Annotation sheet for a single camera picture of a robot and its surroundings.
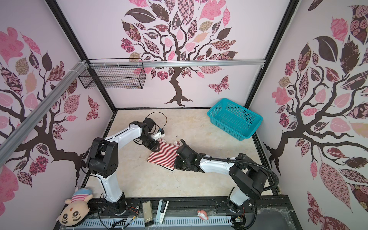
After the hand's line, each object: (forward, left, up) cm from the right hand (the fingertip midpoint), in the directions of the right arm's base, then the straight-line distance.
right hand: (172, 164), depth 84 cm
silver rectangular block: (-24, +11, -1) cm, 27 cm away
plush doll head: (-23, +46, +2) cm, 51 cm away
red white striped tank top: (+6, +4, 0) cm, 7 cm away
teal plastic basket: (+39, -49, -6) cm, 63 cm away
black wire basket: (+52, +39, +30) cm, 72 cm away
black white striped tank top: (-1, +4, -3) cm, 5 cm away
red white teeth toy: (-26, -16, +1) cm, 30 cm away
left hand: (+9, +12, 0) cm, 15 cm away
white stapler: (-23, +4, -2) cm, 23 cm away
